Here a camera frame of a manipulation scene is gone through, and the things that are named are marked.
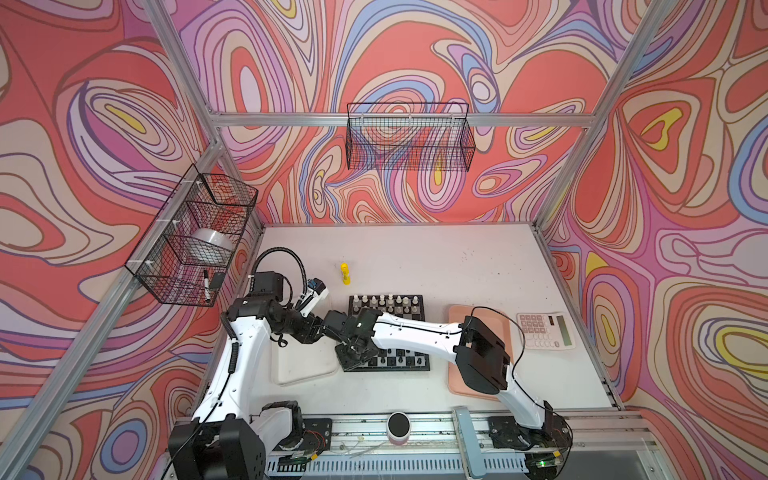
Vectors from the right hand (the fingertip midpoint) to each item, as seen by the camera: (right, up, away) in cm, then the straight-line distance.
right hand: (356, 366), depth 82 cm
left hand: (-9, +13, -4) cm, 16 cm away
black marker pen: (-36, +24, -11) cm, 44 cm away
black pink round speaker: (+11, -10, -12) cm, 19 cm away
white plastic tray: (-16, -1, +4) cm, 17 cm away
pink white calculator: (+58, +8, +7) cm, 59 cm away
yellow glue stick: (-5, +23, +18) cm, 30 cm away
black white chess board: (+16, +15, +11) cm, 25 cm away
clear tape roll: (-34, +36, -9) cm, 50 cm away
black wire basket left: (-40, +32, -11) cm, 52 cm away
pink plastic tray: (+43, +10, +11) cm, 46 cm away
